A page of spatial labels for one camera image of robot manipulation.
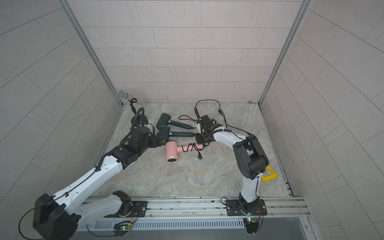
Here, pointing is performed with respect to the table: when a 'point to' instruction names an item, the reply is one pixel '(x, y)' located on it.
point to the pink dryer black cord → (200, 156)
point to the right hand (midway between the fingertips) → (198, 139)
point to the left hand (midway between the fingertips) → (158, 133)
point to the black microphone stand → (133, 100)
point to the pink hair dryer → (172, 149)
